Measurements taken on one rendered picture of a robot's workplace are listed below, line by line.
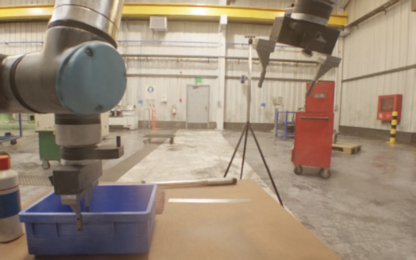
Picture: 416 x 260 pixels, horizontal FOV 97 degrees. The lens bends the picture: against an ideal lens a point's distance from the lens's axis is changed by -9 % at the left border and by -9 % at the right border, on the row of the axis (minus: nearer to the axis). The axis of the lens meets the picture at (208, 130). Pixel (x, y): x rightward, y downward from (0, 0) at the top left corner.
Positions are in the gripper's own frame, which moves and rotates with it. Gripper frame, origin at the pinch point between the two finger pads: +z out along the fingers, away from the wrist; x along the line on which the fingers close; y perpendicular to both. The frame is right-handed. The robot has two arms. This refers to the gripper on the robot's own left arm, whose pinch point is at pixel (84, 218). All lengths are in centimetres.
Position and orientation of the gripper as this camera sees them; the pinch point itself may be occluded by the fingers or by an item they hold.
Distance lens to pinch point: 56.1
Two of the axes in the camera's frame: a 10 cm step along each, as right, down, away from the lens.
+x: 1.5, 0.9, -9.9
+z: -0.2, 10.0, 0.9
